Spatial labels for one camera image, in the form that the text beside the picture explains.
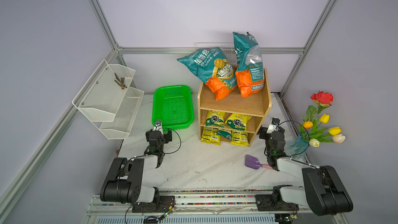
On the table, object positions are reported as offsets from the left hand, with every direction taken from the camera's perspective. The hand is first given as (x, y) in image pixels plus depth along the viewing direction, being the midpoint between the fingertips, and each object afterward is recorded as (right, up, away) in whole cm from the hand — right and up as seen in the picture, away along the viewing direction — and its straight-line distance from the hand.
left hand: (160, 129), depth 92 cm
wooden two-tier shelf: (+51, +14, -19) cm, 57 cm away
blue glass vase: (+81, -11, -3) cm, 82 cm away
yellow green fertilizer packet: (+33, +7, -9) cm, 35 cm away
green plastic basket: (+3, +15, +22) cm, 27 cm away
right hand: (+64, +3, -3) cm, 64 cm away
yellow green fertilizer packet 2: (+45, +5, -11) cm, 46 cm away
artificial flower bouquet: (+81, +1, -16) cm, 82 cm away
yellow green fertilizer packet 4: (+49, -6, +1) cm, 49 cm away
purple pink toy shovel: (+55, -19, -6) cm, 58 cm away
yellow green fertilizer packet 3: (+30, -4, 0) cm, 31 cm away
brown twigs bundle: (-21, +28, -5) cm, 35 cm away
